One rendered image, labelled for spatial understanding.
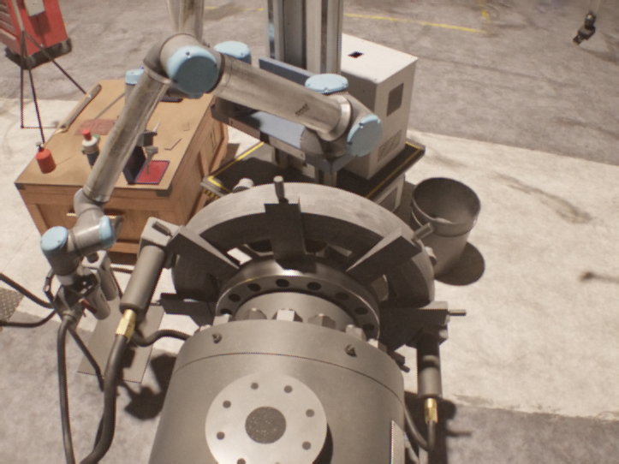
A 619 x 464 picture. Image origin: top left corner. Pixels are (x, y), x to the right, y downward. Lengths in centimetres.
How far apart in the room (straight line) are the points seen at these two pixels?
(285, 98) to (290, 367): 74
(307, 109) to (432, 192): 104
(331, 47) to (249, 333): 112
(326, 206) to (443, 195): 125
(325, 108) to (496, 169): 178
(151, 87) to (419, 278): 88
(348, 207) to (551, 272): 159
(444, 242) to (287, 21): 112
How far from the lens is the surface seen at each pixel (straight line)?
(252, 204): 114
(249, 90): 128
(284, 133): 188
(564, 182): 317
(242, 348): 99
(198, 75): 120
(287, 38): 198
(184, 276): 138
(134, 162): 218
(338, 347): 100
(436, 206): 235
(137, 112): 139
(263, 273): 119
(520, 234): 265
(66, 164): 239
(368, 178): 219
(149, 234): 132
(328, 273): 118
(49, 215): 250
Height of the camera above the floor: 172
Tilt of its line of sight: 45 degrees down
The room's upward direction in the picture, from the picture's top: straight up
